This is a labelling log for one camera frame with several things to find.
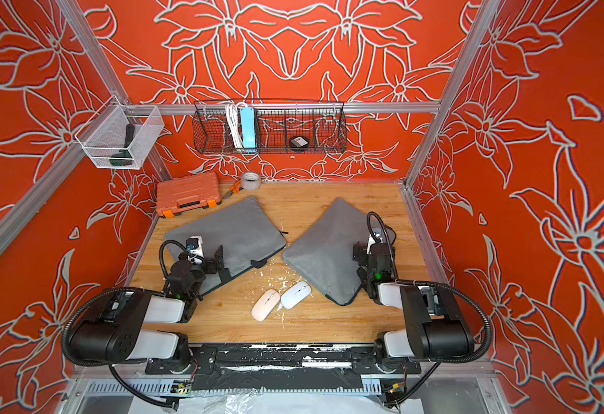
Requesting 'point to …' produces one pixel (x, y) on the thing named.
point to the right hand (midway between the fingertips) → (373, 241)
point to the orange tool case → (187, 194)
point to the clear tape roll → (251, 180)
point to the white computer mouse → (295, 295)
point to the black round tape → (298, 143)
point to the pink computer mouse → (265, 304)
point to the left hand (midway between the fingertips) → (208, 245)
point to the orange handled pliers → (235, 188)
